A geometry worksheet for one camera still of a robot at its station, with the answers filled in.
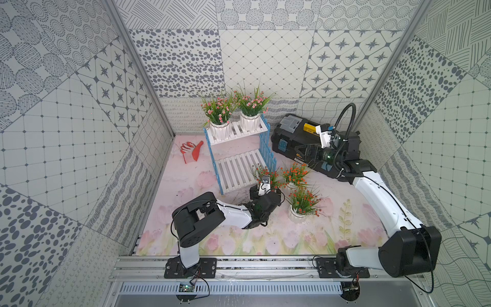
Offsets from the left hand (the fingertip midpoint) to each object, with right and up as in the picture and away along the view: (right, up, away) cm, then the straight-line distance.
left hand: (276, 190), depth 86 cm
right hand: (+10, +19, -7) cm, 23 cm away
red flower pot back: (+8, +7, -1) cm, 11 cm away
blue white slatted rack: (-22, +13, +21) cm, 33 cm away
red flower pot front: (+11, -3, -8) cm, 14 cm away
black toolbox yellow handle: (+14, +24, +11) cm, 30 cm away
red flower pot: (-7, +7, +17) cm, 20 cm away
